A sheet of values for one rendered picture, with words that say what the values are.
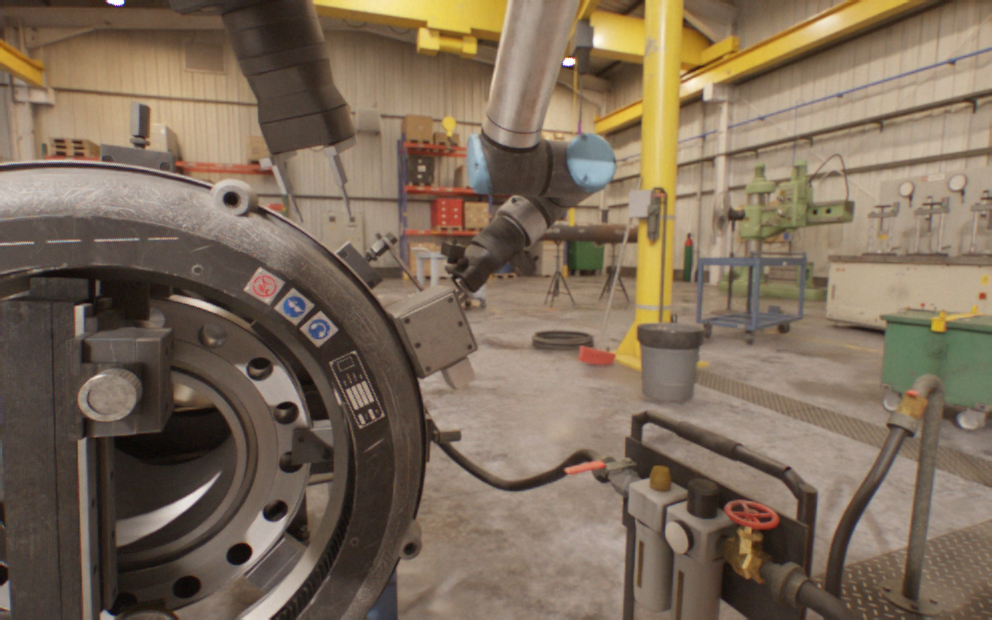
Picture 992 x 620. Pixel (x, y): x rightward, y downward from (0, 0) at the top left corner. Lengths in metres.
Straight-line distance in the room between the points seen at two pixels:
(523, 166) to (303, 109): 0.38
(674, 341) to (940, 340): 1.30
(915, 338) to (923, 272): 2.97
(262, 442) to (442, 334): 0.31
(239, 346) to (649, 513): 0.72
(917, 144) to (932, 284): 6.30
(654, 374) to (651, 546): 2.18
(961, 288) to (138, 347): 6.05
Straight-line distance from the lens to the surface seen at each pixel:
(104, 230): 0.65
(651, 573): 1.02
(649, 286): 4.00
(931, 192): 7.16
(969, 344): 3.32
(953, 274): 6.15
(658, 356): 3.07
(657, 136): 4.08
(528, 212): 0.88
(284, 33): 0.47
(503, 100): 0.72
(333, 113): 0.48
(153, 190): 0.66
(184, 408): 1.49
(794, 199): 11.40
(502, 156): 0.75
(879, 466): 1.42
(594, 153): 0.81
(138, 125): 0.79
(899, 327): 3.41
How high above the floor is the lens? 0.88
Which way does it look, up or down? 7 degrees down
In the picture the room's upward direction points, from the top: straight up
